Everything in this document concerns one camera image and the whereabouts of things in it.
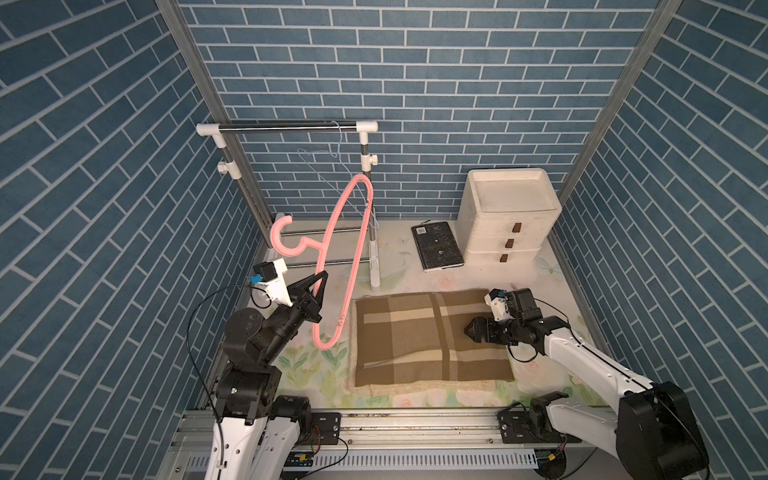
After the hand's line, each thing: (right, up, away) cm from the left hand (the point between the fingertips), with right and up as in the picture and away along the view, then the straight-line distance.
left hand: (336, 276), depth 62 cm
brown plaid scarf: (+19, -21, +25) cm, 38 cm away
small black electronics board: (-11, -46, +10) cm, 48 cm away
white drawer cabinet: (+45, +15, +28) cm, 55 cm away
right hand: (+37, -19, +25) cm, 48 cm away
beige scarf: (+13, -32, +17) cm, 39 cm away
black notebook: (+28, +6, +50) cm, 57 cm away
